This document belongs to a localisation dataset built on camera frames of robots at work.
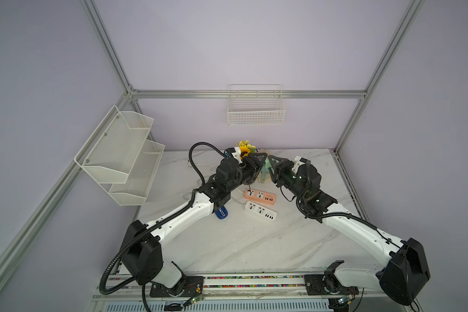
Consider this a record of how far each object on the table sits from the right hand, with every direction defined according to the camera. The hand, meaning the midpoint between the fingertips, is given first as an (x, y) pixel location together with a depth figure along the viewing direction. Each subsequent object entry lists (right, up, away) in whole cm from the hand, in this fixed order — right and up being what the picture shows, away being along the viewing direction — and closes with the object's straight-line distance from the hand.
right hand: (266, 161), depth 74 cm
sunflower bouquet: (-7, +7, +14) cm, 17 cm away
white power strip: (0, -23, +18) cm, 29 cm away
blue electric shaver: (-19, -24, +17) cm, 35 cm away
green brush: (0, -1, -1) cm, 2 cm away
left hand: (0, +1, -3) cm, 3 cm away
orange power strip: (0, -17, +23) cm, 28 cm away
